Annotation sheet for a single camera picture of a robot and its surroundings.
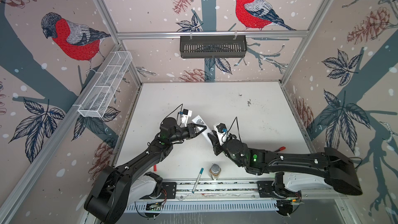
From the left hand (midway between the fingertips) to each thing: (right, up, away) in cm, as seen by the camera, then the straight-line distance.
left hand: (205, 130), depth 73 cm
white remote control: (-3, +4, +3) cm, 6 cm away
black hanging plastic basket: (+6, +51, +33) cm, 60 cm away
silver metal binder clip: (+4, -18, -3) cm, 19 cm away
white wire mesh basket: (-52, +22, +6) cm, 57 cm away
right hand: (+1, -3, 0) cm, 3 cm away
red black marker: (+44, -15, +14) cm, 48 cm away
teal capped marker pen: (-4, -26, +3) cm, 27 cm away
